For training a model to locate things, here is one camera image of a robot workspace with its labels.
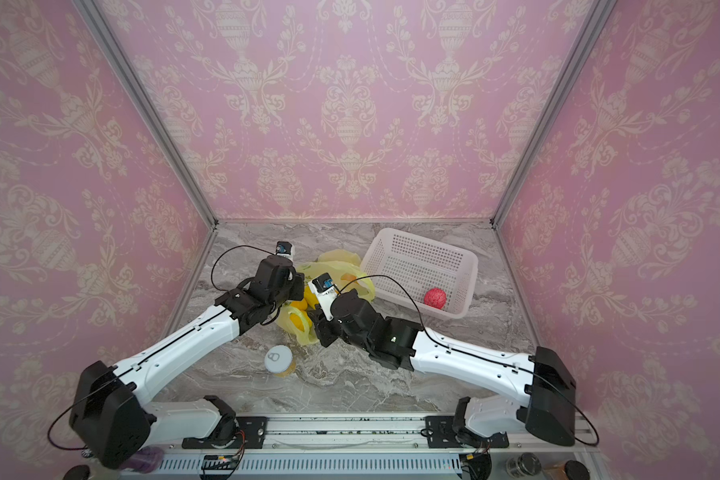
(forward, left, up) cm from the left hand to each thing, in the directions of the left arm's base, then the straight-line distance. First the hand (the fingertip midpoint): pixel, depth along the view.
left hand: (300, 276), depth 83 cm
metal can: (-41, -52, -7) cm, 67 cm away
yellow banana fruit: (-17, -6, +14) cm, 22 cm away
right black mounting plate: (-34, -38, -16) cm, 53 cm away
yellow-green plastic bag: (-3, -14, +6) cm, 15 cm away
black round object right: (-42, -62, -7) cm, 75 cm away
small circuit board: (-41, +17, -21) cm, 49 cm away
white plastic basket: (+17, -31, -17) cm, 39 cm away
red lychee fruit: (+1, -40, -11) cm, 41 cm away
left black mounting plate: (-35, +12, -17) cm, 41 cm away
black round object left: (-44, +40, -9) cm, 60 cm away
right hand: (-13, -6, +6) cm, 16 cm away
